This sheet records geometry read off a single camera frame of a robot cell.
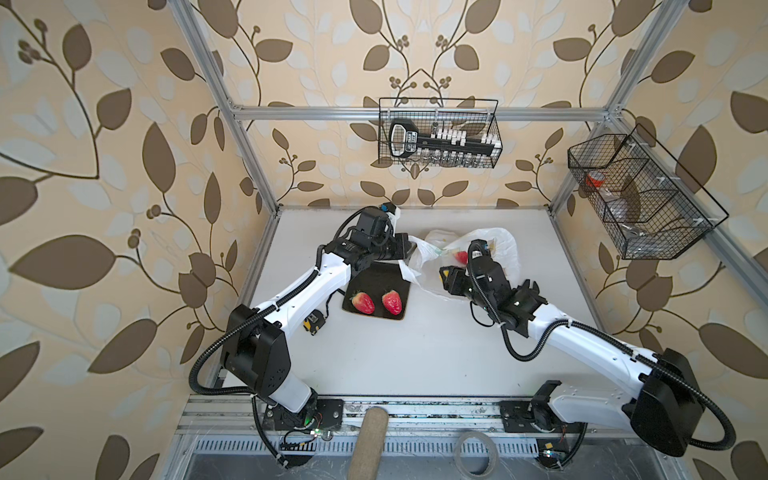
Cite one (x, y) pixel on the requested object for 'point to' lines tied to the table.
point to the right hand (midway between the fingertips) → (449, 273)
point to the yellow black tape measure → (314, 321)
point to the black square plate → (378, 278)
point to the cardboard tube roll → (367, 457)
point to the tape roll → (493, 454)
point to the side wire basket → (649, 205)
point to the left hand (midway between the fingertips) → (415, 241)
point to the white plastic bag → (449, 248)
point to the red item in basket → (593, 182)
